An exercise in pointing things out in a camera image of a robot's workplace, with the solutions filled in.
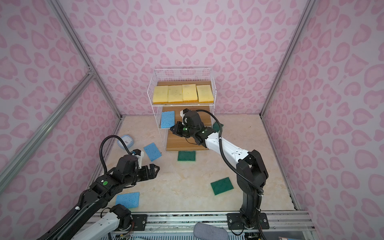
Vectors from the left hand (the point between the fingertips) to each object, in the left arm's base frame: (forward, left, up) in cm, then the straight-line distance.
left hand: (153, 168), depth 76 cm
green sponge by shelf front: (+14, -15, -13) cm, 25 cm away
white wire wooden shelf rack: (+58, -10, +16) cm, 61 cm away
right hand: (+18, -8, +10) cm, 22 cm away
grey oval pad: (-26, -25, -10) cm, 37 cm away
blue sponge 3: (-12, +13, -14) cm, 23 cm away
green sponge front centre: (-4, -36, -14) cm, 38 cm away
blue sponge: (+18, +7, -14) cm, 24 cm away
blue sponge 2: (+24, -6, +10) cm, 27 cm away
